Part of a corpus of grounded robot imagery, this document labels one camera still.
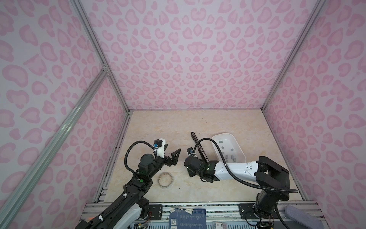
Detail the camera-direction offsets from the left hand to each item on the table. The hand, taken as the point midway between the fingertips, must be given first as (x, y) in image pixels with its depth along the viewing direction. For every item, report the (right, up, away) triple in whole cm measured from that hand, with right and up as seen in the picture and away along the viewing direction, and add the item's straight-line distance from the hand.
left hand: (174, 145), depth 77 cm
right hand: (+9, -13, +8) cm, 18 cm away
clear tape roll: (-6, -22, +8) cm, 24 cm away
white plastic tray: (+37, -6, +19) cm, 42 cm away
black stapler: (+16, -5, +18) cm, 24 cm away
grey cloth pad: (+63, -34, -8) cm, 72 cm away
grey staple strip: (+37, -11, +15) cm, 42 cm away
